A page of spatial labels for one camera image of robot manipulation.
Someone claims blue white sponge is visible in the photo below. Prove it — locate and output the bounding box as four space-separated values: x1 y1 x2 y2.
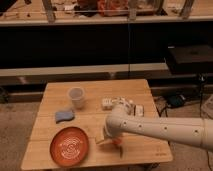
55 110 75 123

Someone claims wooden folding table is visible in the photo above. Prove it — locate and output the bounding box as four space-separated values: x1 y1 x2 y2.
21 79 173 170

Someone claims long wooden shelf bench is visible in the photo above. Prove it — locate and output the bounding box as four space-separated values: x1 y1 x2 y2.
0 63 168 77

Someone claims orange round plate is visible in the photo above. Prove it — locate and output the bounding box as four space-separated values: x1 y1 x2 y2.
49 127 89 167

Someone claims clear plastic cup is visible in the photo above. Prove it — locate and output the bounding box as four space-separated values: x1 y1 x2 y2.
68 87 85 109

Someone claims black red rectangular box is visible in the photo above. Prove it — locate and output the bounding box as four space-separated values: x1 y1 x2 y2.
134 105 144 117

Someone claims black box on shelf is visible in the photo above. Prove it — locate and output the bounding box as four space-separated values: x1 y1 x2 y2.
166 45 213 74

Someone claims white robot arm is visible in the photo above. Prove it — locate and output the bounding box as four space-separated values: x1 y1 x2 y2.
102 98 213 152

